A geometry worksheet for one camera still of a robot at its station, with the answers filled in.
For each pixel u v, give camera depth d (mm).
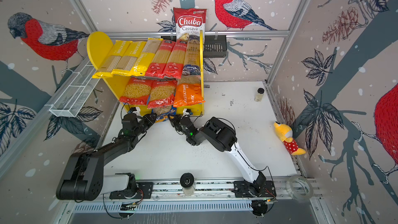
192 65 684
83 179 421
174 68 670
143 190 728
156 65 688
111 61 727
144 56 742
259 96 1063
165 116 962
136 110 828
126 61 727
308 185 715
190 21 820
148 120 796
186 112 944
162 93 908
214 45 951
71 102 716
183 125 786
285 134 836
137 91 923
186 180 669
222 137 593
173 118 923
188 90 901
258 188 634
